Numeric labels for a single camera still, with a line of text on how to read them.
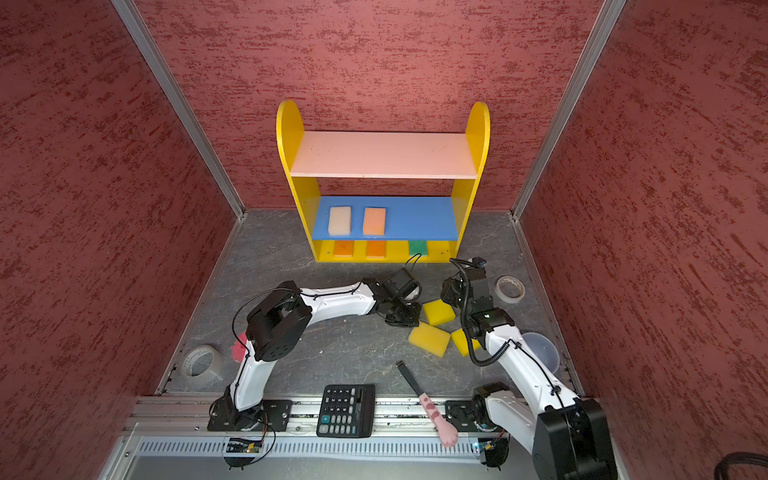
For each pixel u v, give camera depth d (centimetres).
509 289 98
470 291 63
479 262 76
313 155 79
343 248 107
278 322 53
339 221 97
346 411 73
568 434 39
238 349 83
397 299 76
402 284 74
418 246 107
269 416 74
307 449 77
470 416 74
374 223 95
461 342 85
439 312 92
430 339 87
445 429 71
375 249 106
